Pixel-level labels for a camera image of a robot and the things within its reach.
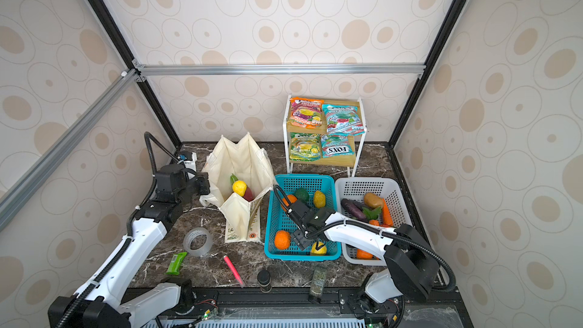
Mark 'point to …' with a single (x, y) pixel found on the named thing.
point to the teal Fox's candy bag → (335, 145)
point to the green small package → (176, 263)
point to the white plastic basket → (390, 189)
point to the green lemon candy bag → (304, 147)
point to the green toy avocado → (302, 194)
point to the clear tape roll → (205, 248)
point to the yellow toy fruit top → (319, 199)
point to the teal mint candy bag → (343, 120)
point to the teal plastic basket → (315, 190)
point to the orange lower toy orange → (282, 239)
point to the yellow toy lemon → (240, 187)
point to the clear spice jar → (318, 283)
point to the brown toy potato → (372, 200)
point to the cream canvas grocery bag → (250, 164)
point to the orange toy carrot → (387, 219)
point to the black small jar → (265, 281)
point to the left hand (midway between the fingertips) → (212, 169)
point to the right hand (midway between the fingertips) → (307, 232)
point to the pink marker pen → (234, 272)
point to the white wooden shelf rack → (324, 132)
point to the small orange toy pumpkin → (363, 255)
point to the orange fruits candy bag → (306, 113)
